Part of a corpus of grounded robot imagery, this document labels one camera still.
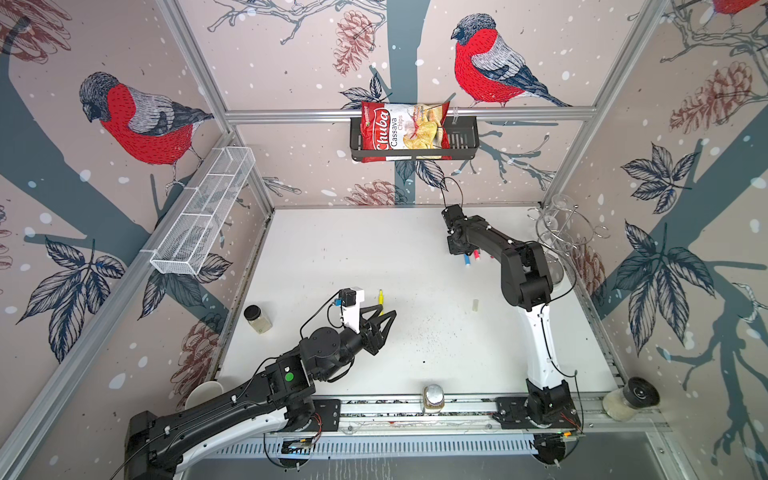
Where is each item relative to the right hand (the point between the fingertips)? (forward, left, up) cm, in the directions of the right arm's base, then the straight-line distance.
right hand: (461, 250), depth 108 cm
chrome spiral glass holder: (+14, -41, -1) cm, 43 cm away
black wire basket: (+18, +2, +33) cm, 37 cm away
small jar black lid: (-33, +63, +12) cm, 72 cm away
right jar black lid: (-48, -35, +9) cm, 60 cm away
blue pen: (-5, -1, +1) cm, 5 cm away
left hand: (-38, +23, +24) cm, 50 cm away
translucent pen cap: (-22, -2, 0) cm, 22 cm away
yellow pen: (-21, +28, +1) cm, 35 cm away
